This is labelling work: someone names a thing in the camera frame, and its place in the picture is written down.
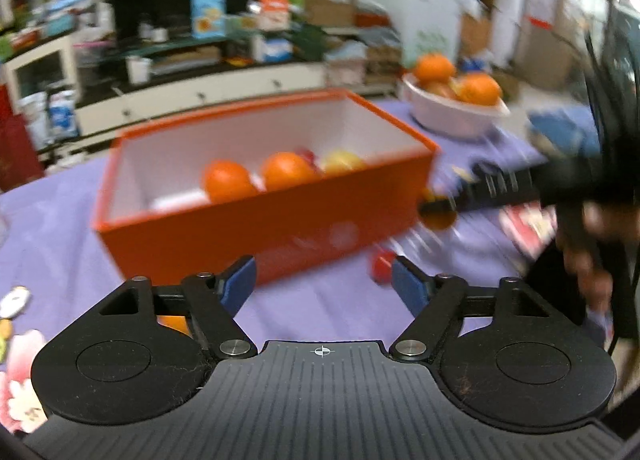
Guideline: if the yellow apple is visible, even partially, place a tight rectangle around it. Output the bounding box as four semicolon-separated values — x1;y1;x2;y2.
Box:
320;149;367;176

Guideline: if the orange cardboard box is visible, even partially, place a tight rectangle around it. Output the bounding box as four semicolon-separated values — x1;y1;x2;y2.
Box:
93;90;438;284

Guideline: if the white TV cabinet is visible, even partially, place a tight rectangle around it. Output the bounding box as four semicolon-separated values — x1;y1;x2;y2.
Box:
76;59;328;136

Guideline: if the red cherry tomato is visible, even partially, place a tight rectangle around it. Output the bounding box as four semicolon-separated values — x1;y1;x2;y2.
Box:
369;249;397;286

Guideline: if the person's right hand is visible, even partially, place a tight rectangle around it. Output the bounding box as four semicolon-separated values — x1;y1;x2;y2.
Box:
555;202;639;343

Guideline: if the white small cabinet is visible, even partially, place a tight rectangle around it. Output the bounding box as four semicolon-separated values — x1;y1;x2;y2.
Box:
3;34;81;112

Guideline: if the white fruit basket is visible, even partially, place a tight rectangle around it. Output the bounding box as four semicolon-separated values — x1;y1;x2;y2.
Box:
401;73;511;140

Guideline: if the white chest freezer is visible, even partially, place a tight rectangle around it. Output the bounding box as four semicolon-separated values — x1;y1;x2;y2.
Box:
372;0;462;69

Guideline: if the red white carton box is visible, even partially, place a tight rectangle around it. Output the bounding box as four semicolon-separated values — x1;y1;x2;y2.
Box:
257;0;291;32

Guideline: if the brown cardboard box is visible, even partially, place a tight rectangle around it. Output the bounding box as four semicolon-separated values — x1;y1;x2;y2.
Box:
304;0;356;28

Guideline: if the purple floral tablecloth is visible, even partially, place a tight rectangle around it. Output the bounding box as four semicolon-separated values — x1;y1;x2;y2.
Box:
0;99;601;436

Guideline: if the orange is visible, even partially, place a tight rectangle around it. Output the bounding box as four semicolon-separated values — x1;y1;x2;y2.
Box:
262;152;320;191
419;188;458;232
412;53;457;82
202;160;258;204
457;72;502;107
156;316;191;336

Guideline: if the blue snack bag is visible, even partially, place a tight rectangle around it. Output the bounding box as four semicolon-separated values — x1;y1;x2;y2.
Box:
191;0;227;38

